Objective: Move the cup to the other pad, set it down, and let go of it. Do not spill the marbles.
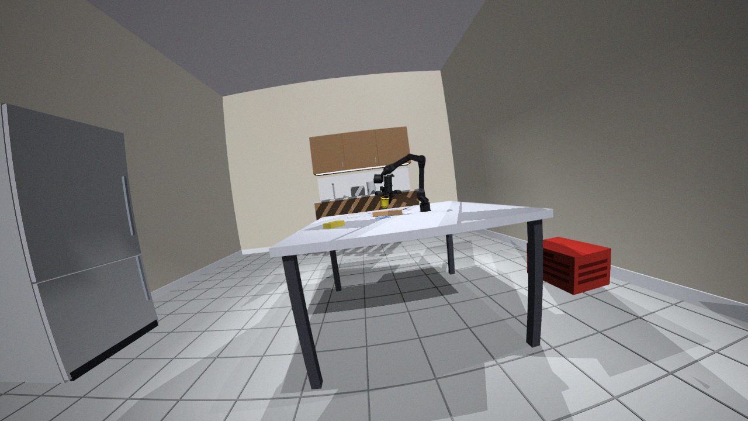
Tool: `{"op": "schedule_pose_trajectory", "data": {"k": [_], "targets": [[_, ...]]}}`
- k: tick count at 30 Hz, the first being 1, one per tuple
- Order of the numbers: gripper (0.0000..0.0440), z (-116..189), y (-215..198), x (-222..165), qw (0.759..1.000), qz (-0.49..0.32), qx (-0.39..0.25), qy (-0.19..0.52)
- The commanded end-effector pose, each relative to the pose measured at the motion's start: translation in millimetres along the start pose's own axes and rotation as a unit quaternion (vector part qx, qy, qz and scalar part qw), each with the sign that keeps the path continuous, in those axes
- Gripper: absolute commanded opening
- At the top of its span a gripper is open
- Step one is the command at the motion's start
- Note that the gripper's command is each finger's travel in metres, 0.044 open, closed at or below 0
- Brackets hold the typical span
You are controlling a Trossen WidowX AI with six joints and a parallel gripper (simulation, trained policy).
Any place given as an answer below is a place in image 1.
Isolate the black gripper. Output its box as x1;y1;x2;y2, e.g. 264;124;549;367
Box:
375;183;401;204

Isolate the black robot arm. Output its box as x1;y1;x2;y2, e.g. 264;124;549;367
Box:
373;154;431;212

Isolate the tan wooden plank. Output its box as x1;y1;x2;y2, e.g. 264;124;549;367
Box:
372;209;403;217

